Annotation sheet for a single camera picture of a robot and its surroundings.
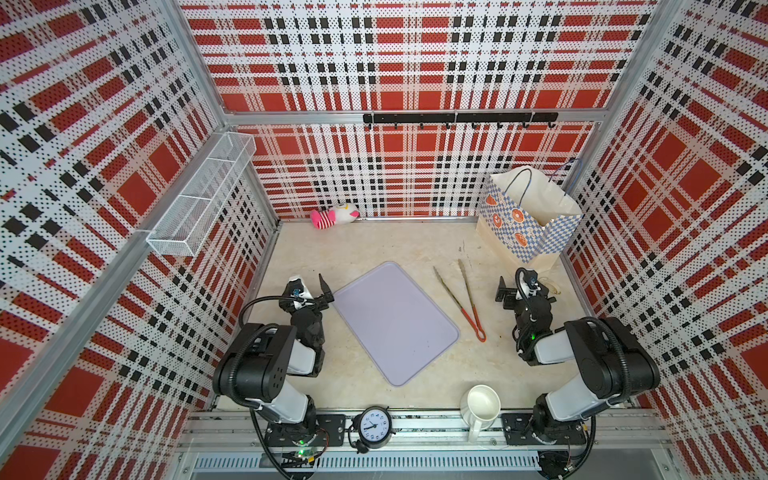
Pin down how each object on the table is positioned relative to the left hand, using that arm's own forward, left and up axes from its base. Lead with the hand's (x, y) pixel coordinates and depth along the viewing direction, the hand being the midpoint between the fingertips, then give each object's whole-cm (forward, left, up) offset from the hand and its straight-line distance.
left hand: (305, 283), depth 87 cm
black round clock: (-36, -21, -10) cm, 43 cm away
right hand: (+3, -65, -3) cm, 65 cm away
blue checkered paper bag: (+14, -66, +13) cm, 69 cm away
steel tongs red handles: (-10, -53, -13) cm, 55 cm away
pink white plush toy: (+36, -6, -5) cm, 37 cm away
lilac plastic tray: (-7, -28, -15) cm, 33 cm away
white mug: (-31, -49, -12) cm, 59 cm away
